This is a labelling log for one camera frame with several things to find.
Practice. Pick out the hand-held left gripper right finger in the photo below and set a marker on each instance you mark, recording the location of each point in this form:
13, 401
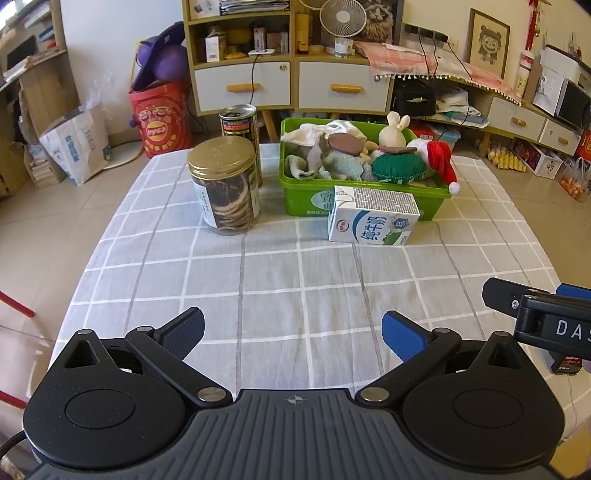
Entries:
405, 337

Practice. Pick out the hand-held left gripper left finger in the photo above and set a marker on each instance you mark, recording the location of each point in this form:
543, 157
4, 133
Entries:
182, 334

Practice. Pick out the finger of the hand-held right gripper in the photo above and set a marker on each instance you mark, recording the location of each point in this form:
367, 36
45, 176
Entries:
501, 295
575, 291

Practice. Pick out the green knitted pad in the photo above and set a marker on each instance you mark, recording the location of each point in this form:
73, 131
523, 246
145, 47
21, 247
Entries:
397, 168

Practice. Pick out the green plastic bin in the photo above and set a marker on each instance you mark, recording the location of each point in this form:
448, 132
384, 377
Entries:
300, 203

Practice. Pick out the brown round pouch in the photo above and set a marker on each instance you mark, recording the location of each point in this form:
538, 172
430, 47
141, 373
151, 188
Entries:
344, 143
395, 150

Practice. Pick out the grey-green fuzzy towel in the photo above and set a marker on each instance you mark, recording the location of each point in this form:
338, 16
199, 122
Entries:
344, 167

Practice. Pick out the white bunny plush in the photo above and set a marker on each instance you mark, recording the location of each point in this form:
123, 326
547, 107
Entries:
392, 134

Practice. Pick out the cream towel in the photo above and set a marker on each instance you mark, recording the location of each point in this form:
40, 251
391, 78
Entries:
302, 134

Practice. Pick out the grey checked tablecloth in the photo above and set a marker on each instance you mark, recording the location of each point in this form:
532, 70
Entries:
277, 277

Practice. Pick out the bag of oranges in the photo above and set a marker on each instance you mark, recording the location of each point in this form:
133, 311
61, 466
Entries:
574, 180

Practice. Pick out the white milk carton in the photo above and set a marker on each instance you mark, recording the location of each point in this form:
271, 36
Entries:
369, 221

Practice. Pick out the pile of yellow packets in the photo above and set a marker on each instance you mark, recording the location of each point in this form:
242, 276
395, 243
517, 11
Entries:
507, 159

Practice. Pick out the small white drawer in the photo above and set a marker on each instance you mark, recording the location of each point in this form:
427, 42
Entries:
559, 137
517, 117

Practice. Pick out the red metal bar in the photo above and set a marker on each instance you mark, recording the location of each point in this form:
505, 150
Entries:
16, 303

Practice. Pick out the glass jar with gold lid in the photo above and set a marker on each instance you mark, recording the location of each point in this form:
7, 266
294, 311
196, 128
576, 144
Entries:
221, 161

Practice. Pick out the black microwave oven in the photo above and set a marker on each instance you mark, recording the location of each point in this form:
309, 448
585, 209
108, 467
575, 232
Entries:
575, 106

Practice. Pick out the white round floor base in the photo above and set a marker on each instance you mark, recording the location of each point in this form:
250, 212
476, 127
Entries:
125, 156

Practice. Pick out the low wooden side cabinet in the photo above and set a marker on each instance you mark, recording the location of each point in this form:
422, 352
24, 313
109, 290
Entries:
475, 101

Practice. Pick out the red printed bucket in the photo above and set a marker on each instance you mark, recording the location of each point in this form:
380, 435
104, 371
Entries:
159, 124

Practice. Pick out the black bag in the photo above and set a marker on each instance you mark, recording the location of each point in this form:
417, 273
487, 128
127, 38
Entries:
415, 99

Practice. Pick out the white cardboard box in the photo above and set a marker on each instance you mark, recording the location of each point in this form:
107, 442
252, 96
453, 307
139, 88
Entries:
551, 78

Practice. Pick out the stack of books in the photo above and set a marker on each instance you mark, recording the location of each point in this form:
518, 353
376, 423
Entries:
44, 168

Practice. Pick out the tall printed metal can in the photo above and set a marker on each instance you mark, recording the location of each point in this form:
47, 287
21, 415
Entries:
238, 122

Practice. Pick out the pink fringed cloth runner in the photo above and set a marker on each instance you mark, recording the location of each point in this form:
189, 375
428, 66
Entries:
406, 62

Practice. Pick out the framed cartoon picture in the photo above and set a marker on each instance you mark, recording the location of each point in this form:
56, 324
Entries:
488, 44

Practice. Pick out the red hanging ornament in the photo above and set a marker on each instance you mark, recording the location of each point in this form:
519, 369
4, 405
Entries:
532, 25

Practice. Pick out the black power strip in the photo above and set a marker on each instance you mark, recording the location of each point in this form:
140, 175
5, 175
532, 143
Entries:
425, 32

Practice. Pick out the purple plush toy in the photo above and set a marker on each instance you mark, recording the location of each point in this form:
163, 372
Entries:
161, 55

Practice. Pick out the wooden bookshelf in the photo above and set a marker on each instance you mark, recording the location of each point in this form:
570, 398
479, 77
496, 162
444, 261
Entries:
46, 83

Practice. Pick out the small white carton box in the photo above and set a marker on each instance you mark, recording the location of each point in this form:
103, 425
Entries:
214, 46

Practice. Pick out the white cup with green print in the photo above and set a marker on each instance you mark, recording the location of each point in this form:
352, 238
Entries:
345, 47

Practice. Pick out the cat picture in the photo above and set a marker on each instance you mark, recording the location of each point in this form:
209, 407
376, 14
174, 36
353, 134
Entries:
383, 21

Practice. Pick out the wooden cabinet with shelves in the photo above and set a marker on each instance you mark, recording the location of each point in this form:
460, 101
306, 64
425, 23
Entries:
293, 41

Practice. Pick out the small white desk fan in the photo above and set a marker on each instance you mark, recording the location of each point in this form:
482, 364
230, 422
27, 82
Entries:
343, 16

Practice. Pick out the yellow bottle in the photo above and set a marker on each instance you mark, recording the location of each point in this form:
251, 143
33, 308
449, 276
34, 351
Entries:
302, 32

